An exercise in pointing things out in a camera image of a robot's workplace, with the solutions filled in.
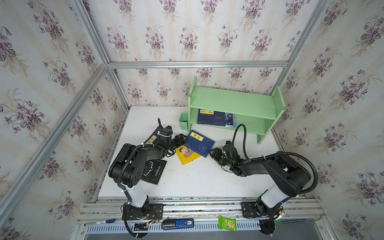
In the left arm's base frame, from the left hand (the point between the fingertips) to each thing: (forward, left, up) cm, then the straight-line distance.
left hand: (184, 138), depth 95 cm
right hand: (-10, -14, -2) cm, 18 cm away
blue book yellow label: (-2, -10, -3) cm, 10 cm away
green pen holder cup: (+15, +1, 0) cm, 15 cm away
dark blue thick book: (+12, -17, +8) cm, 22 cm away
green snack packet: (-45, -22, -4) cm, 50 cm away
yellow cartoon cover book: (-9, -1, -4) cm, 11 cm away
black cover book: (-19, +18, -5) cm, 27 cm away
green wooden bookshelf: (+5, -37, +20) cm, 43 cm away
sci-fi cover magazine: (+10, -29, +8) cm, 32 cm away
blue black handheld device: (-46, +5, 0) cm, 46 cm away
